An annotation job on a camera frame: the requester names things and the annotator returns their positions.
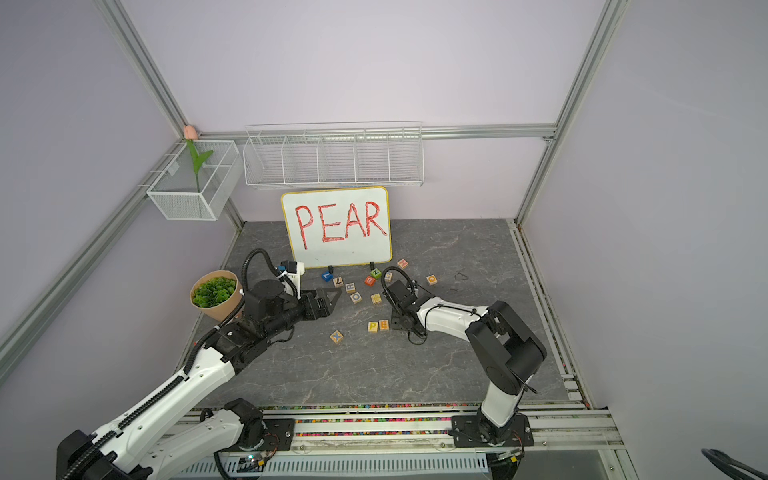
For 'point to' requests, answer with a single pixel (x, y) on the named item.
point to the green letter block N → (376, 274)
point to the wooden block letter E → (383, 324)
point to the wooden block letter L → (338, 282)
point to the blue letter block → (327, 276)
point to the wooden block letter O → (356, 297)
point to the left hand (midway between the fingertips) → (329, 294)
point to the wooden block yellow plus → (376, 298)
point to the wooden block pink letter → (403, 263)
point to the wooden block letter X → (336, 336)
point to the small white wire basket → (181, 193)
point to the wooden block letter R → (431, 279)
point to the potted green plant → (217, 294)
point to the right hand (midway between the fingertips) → (401, 318)
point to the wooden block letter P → (372, 326)
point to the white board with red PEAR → (340, 227)
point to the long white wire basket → (334, 154)
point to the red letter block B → (369, 280)
